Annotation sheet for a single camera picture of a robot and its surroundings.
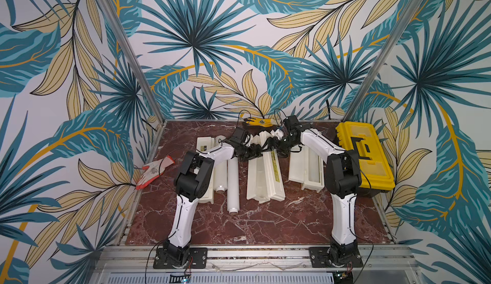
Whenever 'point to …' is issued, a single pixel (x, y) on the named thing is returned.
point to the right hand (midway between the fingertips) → (267, 152)
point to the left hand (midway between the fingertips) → (261, 156)
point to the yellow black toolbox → (365, 139)
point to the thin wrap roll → (233, 185)
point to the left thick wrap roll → (220, 169)
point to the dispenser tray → (257, 187)
